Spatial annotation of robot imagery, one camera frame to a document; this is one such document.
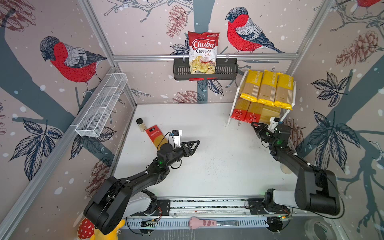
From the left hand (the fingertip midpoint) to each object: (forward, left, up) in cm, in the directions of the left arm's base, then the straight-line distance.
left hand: (196, 143), depth 76 cm
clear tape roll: (-35, -50, -16) cm, 63 cm away
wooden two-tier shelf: (+25, -23, +14) cm, 37 cm away
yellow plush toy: (-36, +42, -13) cm, 57 cm away
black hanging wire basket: (+47, -19, +15) cm, 53 cm away
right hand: (+13, -32, -2) cm, 34 cm away
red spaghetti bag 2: (+21, -36, 0) cm, 41 cm away
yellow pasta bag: (+27, -31, +16) cm, 45 cm away
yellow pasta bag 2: (+25, -40, +16) cm, 49 cm away
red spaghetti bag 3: (+25, -29, -1) cm, 38 cm away
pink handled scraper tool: (-32, +1, -16) cm, 36 cm away
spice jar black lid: (+22, +38, -10) cm, 45 cm away
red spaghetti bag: (+15, +27, -17) cm, 35 cm away
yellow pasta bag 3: (+18, -46, +16) cm, 52 cm away
